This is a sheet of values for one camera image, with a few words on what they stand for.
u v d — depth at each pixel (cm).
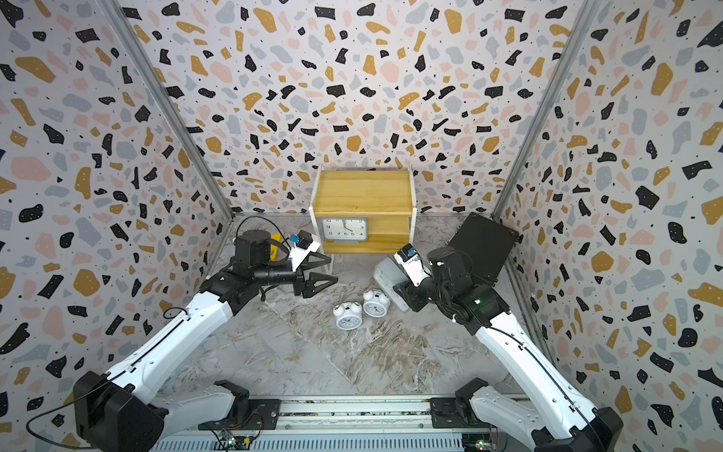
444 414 73
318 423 73
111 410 37
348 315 85
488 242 110
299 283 64
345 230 90
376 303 87
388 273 74
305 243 61
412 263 62
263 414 73
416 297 63
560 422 38
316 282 64
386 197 80
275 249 61
